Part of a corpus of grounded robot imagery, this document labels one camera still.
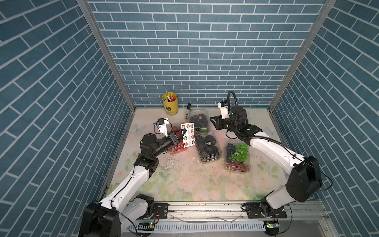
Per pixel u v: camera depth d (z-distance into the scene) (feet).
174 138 2.13
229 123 2.25
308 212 2.50
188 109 3.78
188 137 2.41
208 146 2.92
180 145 2.24
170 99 3.57
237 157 2.82
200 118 3.37
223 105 2.32
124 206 1.48
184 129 2.37
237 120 2.03
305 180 1.39
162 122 2.19
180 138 2.31
